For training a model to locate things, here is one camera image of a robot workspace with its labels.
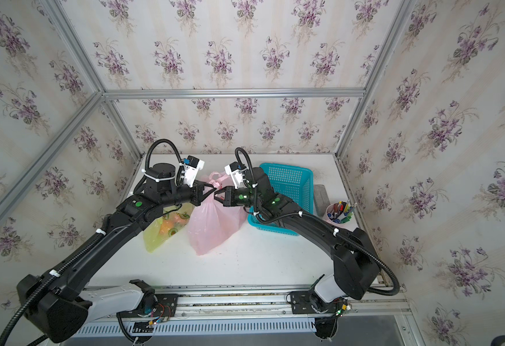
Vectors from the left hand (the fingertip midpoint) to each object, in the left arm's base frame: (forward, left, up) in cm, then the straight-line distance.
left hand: (216, 186), depth 71 cm
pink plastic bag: (-9, +2, -10) cm, 14 cm away
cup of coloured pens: (0, -48, -17) cm, 51 cm away
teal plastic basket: (+23, -35, -26) cm, 49 cm away
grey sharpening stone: (+11, -45, -25) cm, 52 cm away
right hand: (-3, 0, -2) cm, 3 cm away
